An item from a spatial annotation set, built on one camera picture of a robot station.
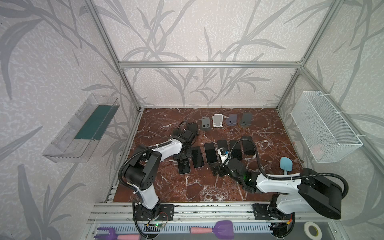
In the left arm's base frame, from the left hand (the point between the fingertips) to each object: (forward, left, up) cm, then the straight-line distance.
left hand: (186, 150), depth 95 cm
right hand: (-7, -17, +8) cm, 20 cm away
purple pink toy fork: (-43, +31, 0) cm, 53 cm away
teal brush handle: (-8, -62, -1) cm, 63 cm away
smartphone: (+7, -24, -2) cm, 25 cm away
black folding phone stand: (+16, -4, +3) cm, 17 cm away
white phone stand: (+24, -21, +2) cm, 32 cm away
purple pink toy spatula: (-41, -20, +1) cm, 45 cm away
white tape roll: (-39, -59, +2) cm, 71 cm away
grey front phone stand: (+23, -42, +2) cm, 48 cm away
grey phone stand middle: (+20, -13, +3) cm, 24 cm away
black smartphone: (-10, +1, 0) cm, 10 cm away
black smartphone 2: (+3, -32, -2) cm, 33 cm away
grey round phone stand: (+24, -32, +2) cm, 40 cm away
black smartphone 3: (+3, -42, -3) cm, 42 cm away
